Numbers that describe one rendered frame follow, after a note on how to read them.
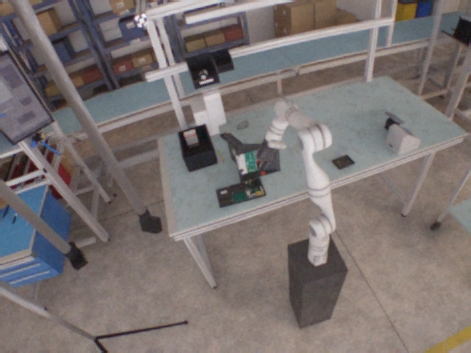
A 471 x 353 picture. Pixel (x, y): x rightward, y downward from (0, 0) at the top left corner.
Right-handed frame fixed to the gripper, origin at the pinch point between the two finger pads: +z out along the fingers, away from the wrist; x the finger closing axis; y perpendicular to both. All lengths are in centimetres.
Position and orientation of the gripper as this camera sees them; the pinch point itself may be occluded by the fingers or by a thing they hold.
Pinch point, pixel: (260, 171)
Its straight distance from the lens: 142.8
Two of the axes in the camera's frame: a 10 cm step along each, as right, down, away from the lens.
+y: -2.6, -6.7, 6.9
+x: -9.1, -0.6, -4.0
